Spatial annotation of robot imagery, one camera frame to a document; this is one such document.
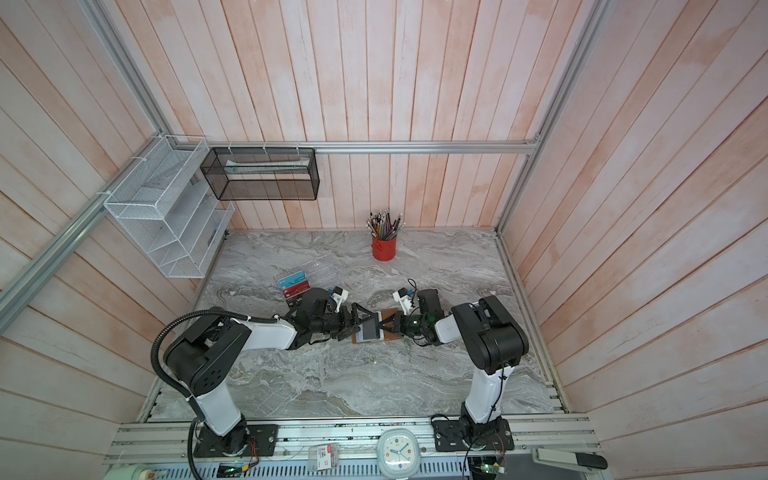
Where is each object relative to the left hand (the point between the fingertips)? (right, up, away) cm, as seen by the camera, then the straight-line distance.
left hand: (367, 327), depth 88 cm
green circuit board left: (-33, -30, -18) cm, 48 cm away
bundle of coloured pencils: (+4, +32, +12) cm, 35 cm away
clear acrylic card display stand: (-17, +16, +16) cm, 28 cm away
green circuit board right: (+29, -30, -17) cm, 45 cm away
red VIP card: (-23, +11, +8) cm, 27 cm away
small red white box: (-10, -27, -18) cm, 34 cm away
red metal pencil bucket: (+6, +24, +20) cm, 31 cm away
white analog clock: (+8, -26, -18) cm, 33 cm away
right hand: (+4, 0, +5) cm, 6 cm away
